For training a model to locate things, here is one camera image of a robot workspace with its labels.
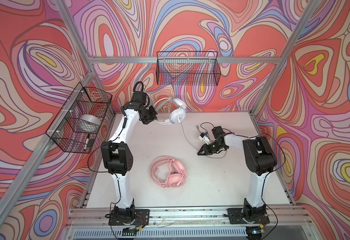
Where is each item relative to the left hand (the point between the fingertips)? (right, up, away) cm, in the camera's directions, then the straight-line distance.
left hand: (159, 114), depth 90 cm
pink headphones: (+6, -33, -5) cm, 34 cm away
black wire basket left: (-41, -9, -20) cm, 47 cm away
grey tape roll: (-32, -3, -17) cm, 37 cm away
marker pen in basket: (-33, -15, -18) cm, 41 cm away
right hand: (+27, -27, +6) cm, 39 cm away
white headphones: (+11, +1, -13) cm, 17 cm away
